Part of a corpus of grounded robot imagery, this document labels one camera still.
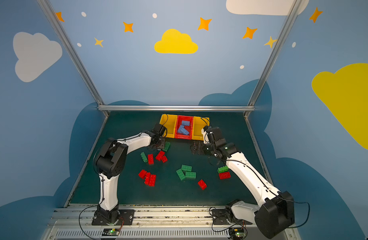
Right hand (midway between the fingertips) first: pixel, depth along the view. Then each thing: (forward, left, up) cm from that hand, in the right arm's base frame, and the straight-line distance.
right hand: (198, 145), depth 80 cm
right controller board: (-37, -20, -20) cm, 46 cm away
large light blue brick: (+31, +9, -17) cm, 37 cm away
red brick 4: (-9, -17, -19) cm, 26 cm away
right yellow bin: (+28, -1, -13) cm, 31 cm away
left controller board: (-40, +41, -18) cm, 60 cm away
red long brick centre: (+1, +24, -18) cm, 29 cm away
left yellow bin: (+36, +23, -22) cm, 48 cm away
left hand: (+11, +24, -18) cm, 32 cm away
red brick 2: (-11, +32, -16) cm, 38 cm away
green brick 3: (-5, +6, -18) cm, 20 cm away
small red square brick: (-1, +21, -17) cm, 27 cm away
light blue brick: (+23, +11, -16) cm, 30 cm away
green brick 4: (-10, +10, -18) cm, 22 cm away
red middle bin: (+29, +14, -14) cm, 35 cm away
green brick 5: (-10, +4, -18) cm, 21 cm away
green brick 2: (0, +34, -17) cm, 38 cm away
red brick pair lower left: (-14, +27, -17) cm, 35 cm away
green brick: (+10, +21, -18) cm, 29 cm away
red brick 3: (-15, -3, -18) cm, 23 cm away
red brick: (-1, +30, -16) cm, 34 cm away
